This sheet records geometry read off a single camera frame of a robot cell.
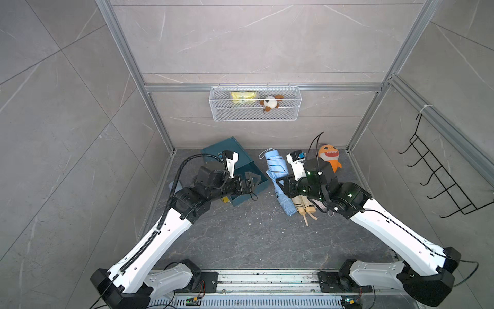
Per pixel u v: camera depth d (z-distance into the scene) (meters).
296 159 0.58
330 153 1.07
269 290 0.73
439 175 0.68
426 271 0.39
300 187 0.58
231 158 0.60
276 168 0.67
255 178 0.58
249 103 0.89
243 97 0.84
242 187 0.57
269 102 0.85
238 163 0.61
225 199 0.56
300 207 0.89
